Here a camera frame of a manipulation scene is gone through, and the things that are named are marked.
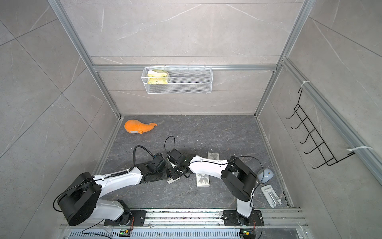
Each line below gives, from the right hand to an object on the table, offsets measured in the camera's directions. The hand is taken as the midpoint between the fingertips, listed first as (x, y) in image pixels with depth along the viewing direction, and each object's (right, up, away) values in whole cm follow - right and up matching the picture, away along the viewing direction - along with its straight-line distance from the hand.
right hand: (174, 173), depth 85 cm
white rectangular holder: (+54, -10, -5) cm, 55 cm away
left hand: (-4, 0, +3) cm, 6 cm away
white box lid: (+24, +9, +10) cm, 28 cm away
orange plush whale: (-30, +28, +19) cm, 45 cm away
